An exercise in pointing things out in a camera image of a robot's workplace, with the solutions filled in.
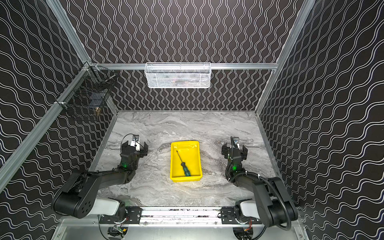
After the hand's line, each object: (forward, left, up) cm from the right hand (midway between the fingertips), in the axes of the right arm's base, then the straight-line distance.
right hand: (237, 145), depth 89 cm
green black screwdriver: (-13, +30, -7) cm, 34 cm away
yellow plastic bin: (-1, +29, -7) cm, 30 cm away
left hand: (0, +58, +3) cm, 58 cm away
